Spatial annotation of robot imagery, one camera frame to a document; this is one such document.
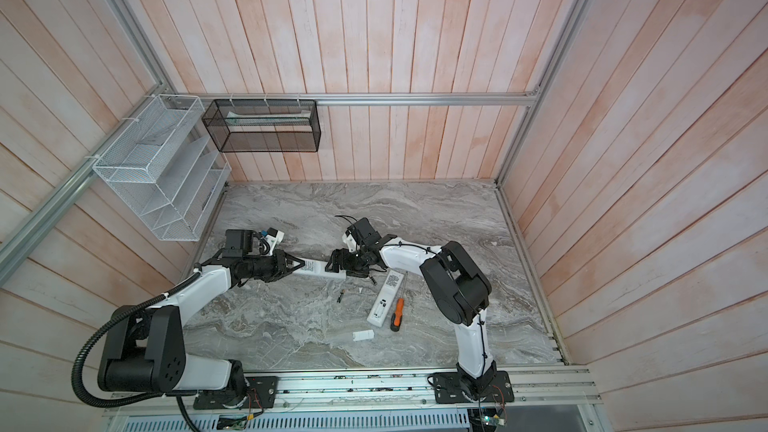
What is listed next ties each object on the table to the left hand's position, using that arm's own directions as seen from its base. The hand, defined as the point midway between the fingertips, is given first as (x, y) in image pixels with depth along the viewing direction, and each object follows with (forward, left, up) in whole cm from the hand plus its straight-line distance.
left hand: (303, 269), depth 85 cm
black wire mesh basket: (+50, +19, +15) cm, 55 cm away
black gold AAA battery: (-5, -10, -10) cm, 15 cm away
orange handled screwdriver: (-10, -28, -8) cm, 31 cm away
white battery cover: (-16, -17, -10) cm, 25 cm away
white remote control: (-6, -24, -8) cm, 26 cm away
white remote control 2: (+1, -4, -2) cm, 5 cm away
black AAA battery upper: (+1, -20, -9) cm, 22 cm away
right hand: (+2, -8, -6) cm, 10 cm away
